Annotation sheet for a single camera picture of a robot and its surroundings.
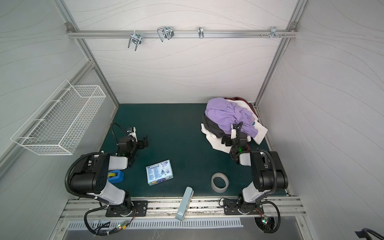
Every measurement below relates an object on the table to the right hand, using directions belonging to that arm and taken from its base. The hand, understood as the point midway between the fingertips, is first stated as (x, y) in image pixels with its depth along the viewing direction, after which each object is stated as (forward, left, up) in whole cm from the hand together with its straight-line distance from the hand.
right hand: (233, 130), depth 95 cm
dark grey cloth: (+2, +13, -1) cm, 14 cm away
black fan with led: (-48, -13, -11) cm, 51 cm away
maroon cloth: (+31, -9, -1) cm, 32 cm away
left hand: (-6, +60, -1) cm, 60 cm away
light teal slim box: (-43, +27, -5) cm, 51 cm away
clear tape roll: (-35, +11, -4) cm, 37 cm away
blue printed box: (-29, +43, -1) cm, 52 cm away
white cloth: (-7, +9, -6) cm, 13 cm away
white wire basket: (-23, +86, +27) cm, 94 cm away
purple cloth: (+6, +8, +8) cm, 13 cm away
